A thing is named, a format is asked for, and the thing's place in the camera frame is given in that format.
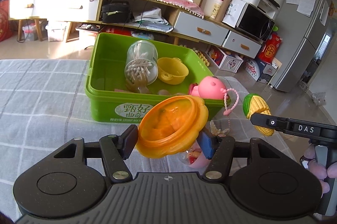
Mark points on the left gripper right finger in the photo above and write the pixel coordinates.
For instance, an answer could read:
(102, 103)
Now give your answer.
(258, 177)

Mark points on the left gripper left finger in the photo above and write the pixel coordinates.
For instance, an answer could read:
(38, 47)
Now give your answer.
(76, 176)

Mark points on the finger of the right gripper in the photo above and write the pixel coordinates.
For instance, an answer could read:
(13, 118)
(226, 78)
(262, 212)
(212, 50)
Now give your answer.
(268, 123)

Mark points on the yellow toy corn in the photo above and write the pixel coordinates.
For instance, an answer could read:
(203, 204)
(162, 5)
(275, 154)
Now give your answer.
(253, 103)

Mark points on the pink pig toy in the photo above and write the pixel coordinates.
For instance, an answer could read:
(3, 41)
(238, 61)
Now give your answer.
(215, 89)

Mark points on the white starfish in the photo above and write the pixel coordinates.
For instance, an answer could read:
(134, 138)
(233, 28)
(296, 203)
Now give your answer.
(218, 131)

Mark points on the right hand purple glove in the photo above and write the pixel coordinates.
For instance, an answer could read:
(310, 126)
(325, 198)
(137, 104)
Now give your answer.
(308, 161)

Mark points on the grey checked tablecloth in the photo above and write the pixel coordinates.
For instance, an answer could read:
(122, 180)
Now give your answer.
(44, 105)

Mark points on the black microwave oven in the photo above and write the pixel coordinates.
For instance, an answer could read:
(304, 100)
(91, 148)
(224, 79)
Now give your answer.
(248, 19)

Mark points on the silver refrigerator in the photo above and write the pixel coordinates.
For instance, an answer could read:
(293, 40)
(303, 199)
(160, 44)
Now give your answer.
(302, 25)

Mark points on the yellow toy pot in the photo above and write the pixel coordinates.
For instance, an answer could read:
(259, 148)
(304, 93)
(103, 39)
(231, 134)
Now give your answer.
(171, 70)

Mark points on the green plastic cookie box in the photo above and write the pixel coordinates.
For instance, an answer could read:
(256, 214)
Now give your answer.
(106, 83)

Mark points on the clear cotton swab jar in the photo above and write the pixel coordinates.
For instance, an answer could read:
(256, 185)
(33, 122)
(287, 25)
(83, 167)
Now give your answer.
(141, 60)

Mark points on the clear plastic storage box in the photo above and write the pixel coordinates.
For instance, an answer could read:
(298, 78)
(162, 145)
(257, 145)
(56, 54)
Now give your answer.
(30, 32)

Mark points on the red printed bag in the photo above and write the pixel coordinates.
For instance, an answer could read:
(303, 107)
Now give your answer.
(5, 25)

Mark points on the black bag on shelf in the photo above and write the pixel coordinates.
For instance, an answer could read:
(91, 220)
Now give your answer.
(117, 12)

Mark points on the wooden tv cabinet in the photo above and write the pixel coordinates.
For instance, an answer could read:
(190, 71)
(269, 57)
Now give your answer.
(185, 25)

